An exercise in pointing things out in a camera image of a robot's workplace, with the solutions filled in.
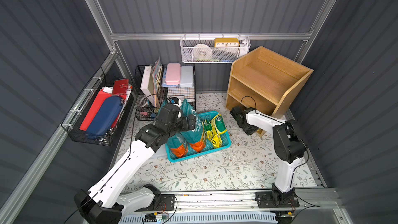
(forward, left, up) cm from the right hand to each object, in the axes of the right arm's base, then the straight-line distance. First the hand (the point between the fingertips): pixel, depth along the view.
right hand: (262, 129), depth 91 cm
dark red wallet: (+10, +78, +26) cm, 83 cm away
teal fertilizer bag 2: (-11, +39, +9) cm, 41 cm away
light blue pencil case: (+29, +46, +17) cm, 57 cm away
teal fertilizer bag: (-14, +48, +7) cm, 51 cm away
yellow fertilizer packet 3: (-9, +28, +2) cm, 29 cm away
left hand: (-7, +42, +21) cm, 48 cm away
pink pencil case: (+29, +54, +18) cm, 64 cm away
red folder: (-4, +87, +23) cm, 90 cm away
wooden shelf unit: (+16, +2, +24) cm, 29 cm away
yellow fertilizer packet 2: (0, +26, +5) cm, 27 cm away
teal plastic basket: (-10, +33, -7) cm, 36 cm away
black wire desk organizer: (+14, +74, +1) cm, 75 cm away
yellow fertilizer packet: (-3, +33, +6) cm, 34 cm away
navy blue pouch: (-8, +79, +24) cm, 83 cm away
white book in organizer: (+20, +69, +19) cm, 74 cm away
